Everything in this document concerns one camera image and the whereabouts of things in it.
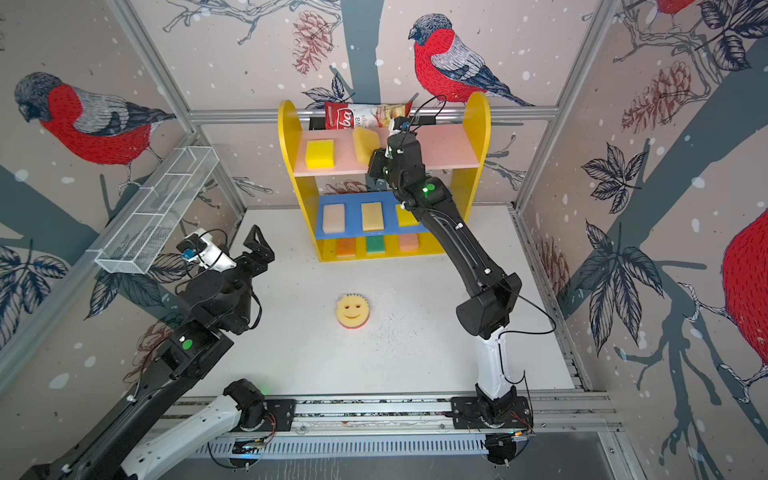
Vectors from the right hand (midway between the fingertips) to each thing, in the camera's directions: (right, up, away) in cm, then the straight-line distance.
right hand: (367, 158), depth 76 cm
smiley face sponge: (-6, -43, +13) cm, 46 cm away
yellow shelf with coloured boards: (-6, -14, +22) cm, 27 cm away
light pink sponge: (-13, -15, +20) cm, 28 cm away
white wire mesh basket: (-57, -21, -4) cm, 61 cm away
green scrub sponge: (0, -24, +29) cm, 38 cm away
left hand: (-26, -20, -15) cm, 36 cm away
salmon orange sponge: (+13, -23, +32) cm, 41 cm away
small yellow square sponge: (+11, -14, +21) cm, 28 cm away
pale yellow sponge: (0, -14, +22) cm, 26 cm away
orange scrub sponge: (-10, -25, +30) cm, 41 cm away
